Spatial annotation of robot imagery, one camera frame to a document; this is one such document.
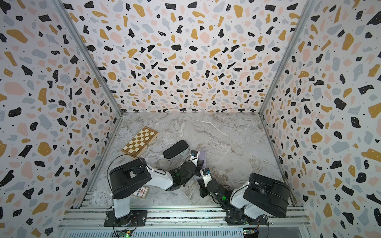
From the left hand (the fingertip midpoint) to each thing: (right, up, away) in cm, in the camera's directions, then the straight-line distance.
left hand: (205, 162), depth 88 cm
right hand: (-4, -10, -3) cm, 12 cm away
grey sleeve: (-2, +1, +6) cm, 7 cm away
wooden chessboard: (-43, +10, +12) cm, 46 cm away
